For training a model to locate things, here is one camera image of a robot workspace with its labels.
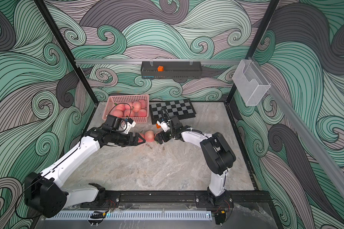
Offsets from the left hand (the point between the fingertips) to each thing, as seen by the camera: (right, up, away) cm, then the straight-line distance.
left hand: (140, 140), depth 76 cm
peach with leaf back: (-4, +15, +28) cm, 32 cm away
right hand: (+11, 0, +17) cm, 20 cm away
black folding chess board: (+28, +19, +34) cm, 48 cm away
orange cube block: (+8, +5, +25) cm, 27 cm away
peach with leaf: (-9, +20, +31) cm, 38 cm away
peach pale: (+3, 0, +16) cm, 16 cm away
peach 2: (-4, +22, +34) cm, 41 cm away
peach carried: (-24, +15, +32) cm, 43 cm away
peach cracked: (-22, +20, +34) cm, 45 cm away
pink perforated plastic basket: (-31, +26, +42) cm, 58 cm away
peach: (-16, +15, +31) cm, 38 cm away
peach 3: (+1, +1, -5) cm, 5 cm away
